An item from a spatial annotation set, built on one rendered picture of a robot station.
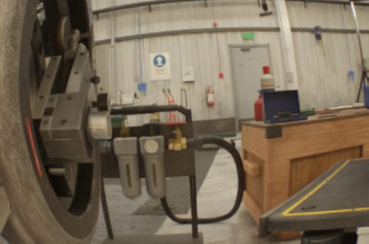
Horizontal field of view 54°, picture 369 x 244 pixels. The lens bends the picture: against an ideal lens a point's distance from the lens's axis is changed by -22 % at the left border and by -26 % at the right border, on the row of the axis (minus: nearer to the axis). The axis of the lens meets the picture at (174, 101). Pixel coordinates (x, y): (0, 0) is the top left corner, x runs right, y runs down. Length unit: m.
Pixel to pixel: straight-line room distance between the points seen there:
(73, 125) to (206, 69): 10.91
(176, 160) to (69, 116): 1.04
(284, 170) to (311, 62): 10.31
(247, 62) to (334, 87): 2.85
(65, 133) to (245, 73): 10.85
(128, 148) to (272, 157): 0.52
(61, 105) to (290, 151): 0.97
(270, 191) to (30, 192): 1.08
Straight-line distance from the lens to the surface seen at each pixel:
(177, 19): 11.81
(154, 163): 1.61
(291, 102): 1.72
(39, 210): 0.62
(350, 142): 1.61
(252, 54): 11.51
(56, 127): 0.67
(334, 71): 11.97
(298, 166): 1.55
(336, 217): 0.73
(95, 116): 0.69
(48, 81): 0.93
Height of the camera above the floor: 0.53
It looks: 2 degrees up
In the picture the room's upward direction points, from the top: 4 degrees counter-clockwise
